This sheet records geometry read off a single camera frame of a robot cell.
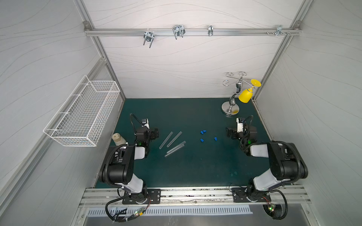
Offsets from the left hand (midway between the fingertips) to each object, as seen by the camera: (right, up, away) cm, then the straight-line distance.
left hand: (147, 127), depth 94 cm
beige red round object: (-16, -7, -8) cm, 19 cm away
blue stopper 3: (+40, -3, +4) cm, 40 cm away
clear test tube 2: (+18, -8, +1) cm, 20 cm away
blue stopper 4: (+47, -8, +1) cm, 48 cm away
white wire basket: (-26, +7, -27) cm, 38 cm away
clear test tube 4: (+15, -16, -6) cm, 23 cm away
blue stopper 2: (+38, -4, +4) cm, 38 cm away
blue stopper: (+37, -9, +1) cm, 38 cm away
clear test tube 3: (+20, -12, -3) cm, 24 cm away
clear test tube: (+12, -9, 0) cm, 15 cm away
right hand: (+60, +1, +1) cm, 60 cm away
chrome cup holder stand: (+63, +14, +17) cm, 67 cm away
